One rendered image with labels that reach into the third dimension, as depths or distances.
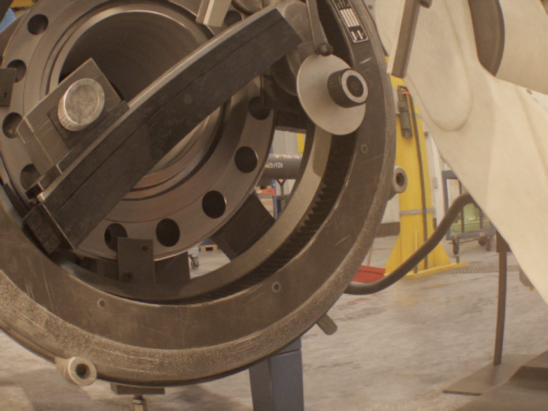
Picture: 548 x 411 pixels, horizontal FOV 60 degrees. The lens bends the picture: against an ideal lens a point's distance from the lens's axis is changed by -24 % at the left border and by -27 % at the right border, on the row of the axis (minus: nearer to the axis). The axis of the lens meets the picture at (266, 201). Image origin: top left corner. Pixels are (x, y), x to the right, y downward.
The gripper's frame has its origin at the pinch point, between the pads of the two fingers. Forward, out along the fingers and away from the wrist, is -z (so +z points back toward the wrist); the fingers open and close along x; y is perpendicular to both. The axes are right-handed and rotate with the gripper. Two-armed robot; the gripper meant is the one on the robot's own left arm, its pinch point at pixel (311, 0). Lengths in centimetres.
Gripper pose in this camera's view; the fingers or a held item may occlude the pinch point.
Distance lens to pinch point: 31.4
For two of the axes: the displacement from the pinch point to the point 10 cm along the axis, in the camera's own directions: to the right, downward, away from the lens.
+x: -9.2, -3.3, 2.4
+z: 2.6, -9.3, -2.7
